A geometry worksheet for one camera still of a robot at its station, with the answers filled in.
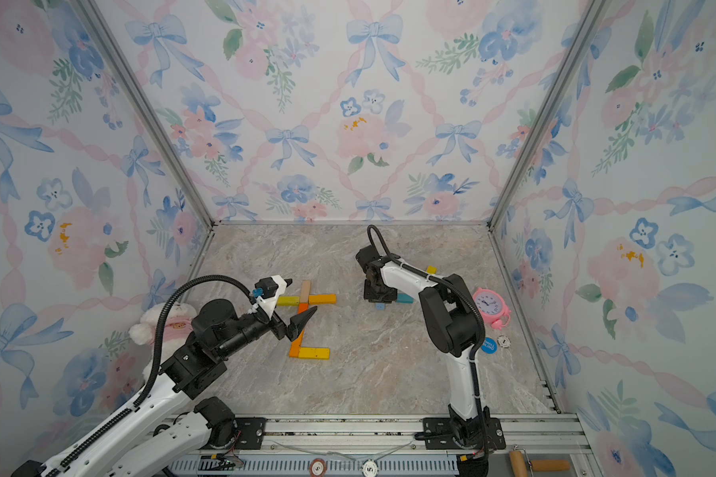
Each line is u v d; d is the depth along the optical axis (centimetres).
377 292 84
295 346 88
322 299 98
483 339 51
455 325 54
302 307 94
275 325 59
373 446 74
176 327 83
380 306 95
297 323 60
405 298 95
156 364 45
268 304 57
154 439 56
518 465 69
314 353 86
